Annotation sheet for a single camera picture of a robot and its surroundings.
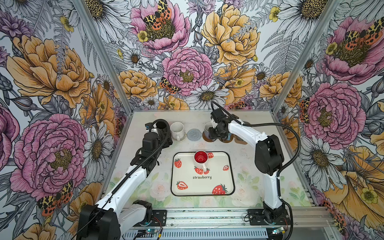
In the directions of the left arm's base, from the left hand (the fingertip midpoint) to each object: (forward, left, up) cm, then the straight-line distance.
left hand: (164, 138), depth 84 cm
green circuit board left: (-41, +7, -20) cm, 46 cm away
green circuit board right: (-41, -55, -18) cm, 71 cm away
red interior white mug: (-4, -20, -16) cm, 26 cm away
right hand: (+5, -28, -10) cm, 30 cm away
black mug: (+14, +4, -8) cm, 16 cm away
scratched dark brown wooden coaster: (+10, -25, -16) cm, 31 cm away
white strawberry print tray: (-16, -13, -19) cm, 27 cm away
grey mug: (+16, -51, -6) cm, 54 cm away
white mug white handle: (+15, -5, -11) cm, 19 cm away
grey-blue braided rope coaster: (+16, -16, -18) cm, 29 cm away
